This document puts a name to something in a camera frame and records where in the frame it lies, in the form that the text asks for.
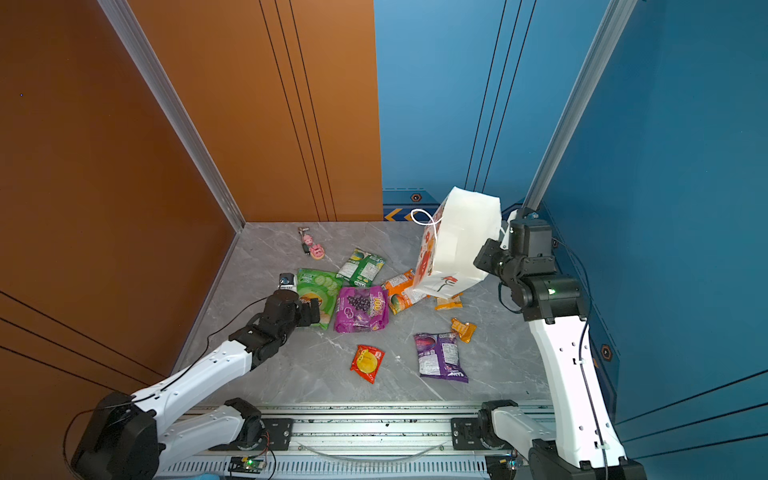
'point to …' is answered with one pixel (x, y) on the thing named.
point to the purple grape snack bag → (361, 309)
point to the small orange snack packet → (449, 303)
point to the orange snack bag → (400, 292)
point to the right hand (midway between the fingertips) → (480, 247)
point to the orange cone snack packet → (464, 330)
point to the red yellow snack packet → (367, 362)
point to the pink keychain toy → (316, 251)
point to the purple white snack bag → (438, 356)
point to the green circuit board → (254, 465)
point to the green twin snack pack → (361, 269)
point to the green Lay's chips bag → (321, 285)
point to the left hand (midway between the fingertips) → (304, 298)
